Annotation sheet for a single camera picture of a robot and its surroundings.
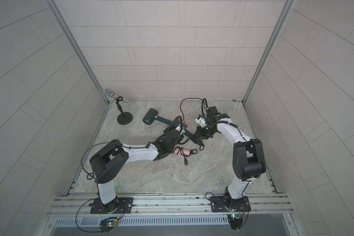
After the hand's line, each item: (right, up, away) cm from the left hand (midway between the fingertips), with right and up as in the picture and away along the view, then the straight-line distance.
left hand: (179, 127), depth 91 cm
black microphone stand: (-40, +5, +14) cm, 42 cm away
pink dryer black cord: (+9, -14, -3) cm, 17 cm away
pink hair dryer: (+4, -14, -6) cm, 16 cm away
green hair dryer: (-1, +3, -12) cm, 13 cm away
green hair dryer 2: (-20, +8, +11) cm, 24 cm away
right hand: (+10, -4, -5) cm, 12 cm away
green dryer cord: (+6, -6, -5) cm, 10 cm away
